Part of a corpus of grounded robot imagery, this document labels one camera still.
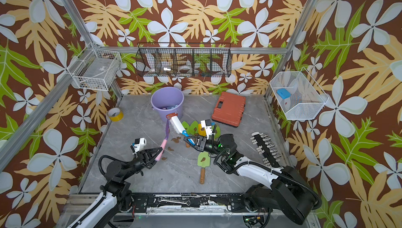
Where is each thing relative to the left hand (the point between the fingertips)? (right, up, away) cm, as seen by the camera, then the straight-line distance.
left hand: (162, 150), depth 69 cm
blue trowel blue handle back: (-1, +20, +23) cm, 31 cm away
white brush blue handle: (+6, +12, +3) cm, 14 cm away
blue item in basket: (+64, +27, +17) cm, 72 cm away
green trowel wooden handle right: (+13, +6, +33) cm, 36 cm away
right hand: (+10, +4, -1) cm, 11 cm away
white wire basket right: (+71, +26, +15) cm, 77 cm away
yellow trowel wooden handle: (+18, +5, +32) cm, 37 cm away
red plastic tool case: (+37, +18, +36) cm, 55 cm away
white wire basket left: (-41, +41, +16) cm, 60 cm away
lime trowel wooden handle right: (+19, -11, +19) cm, 29 cm away
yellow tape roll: (-44, +15, +42) cm, 62 cm away
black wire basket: (+7, +50, +28) cm, 58 cm away
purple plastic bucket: (-6, +26, +41) cm, 49 cm away
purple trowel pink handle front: (0, +3, +3) cm, 4 cm away
